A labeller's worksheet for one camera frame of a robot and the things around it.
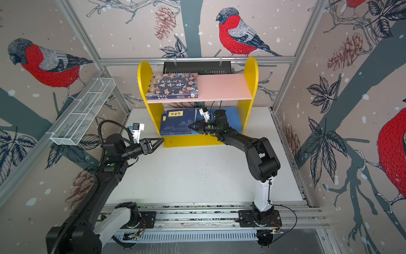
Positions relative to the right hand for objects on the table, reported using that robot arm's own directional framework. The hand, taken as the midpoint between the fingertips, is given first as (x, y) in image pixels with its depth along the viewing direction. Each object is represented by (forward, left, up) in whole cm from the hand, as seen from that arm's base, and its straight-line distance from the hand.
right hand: (188, 129), depth 84 cm
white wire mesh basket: (-6, +52, +13) cm, 54 cm away
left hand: (-13, +11, +7) cm, 18 cm away
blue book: (+6, +8, -1) cm, 10 cm away
